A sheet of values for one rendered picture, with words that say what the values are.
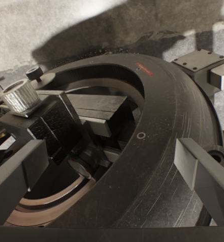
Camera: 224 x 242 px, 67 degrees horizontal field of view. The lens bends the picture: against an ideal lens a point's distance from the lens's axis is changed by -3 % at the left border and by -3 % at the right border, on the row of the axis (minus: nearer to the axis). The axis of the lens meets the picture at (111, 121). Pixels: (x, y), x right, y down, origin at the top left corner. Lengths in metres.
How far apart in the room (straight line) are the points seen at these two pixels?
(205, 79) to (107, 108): 0.26
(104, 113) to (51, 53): 0.78
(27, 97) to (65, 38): 0.73
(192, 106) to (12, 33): 0.97
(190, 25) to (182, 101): 0.67
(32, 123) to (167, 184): 0.17
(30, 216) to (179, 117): 0.34
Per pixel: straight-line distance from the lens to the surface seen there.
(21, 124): 0.25
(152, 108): 0.27
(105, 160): 0.32
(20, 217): 0.44
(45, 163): 0.17
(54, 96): 0.26
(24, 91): 0.25
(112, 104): 0.28
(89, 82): 0.61
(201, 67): 0.44
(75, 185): 0.39
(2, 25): 1.10
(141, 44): 0.91
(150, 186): 0.19
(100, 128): 0.26
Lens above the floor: 0.87
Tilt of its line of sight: 49 degrees down
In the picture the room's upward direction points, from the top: 169 degrees counter-clockwise
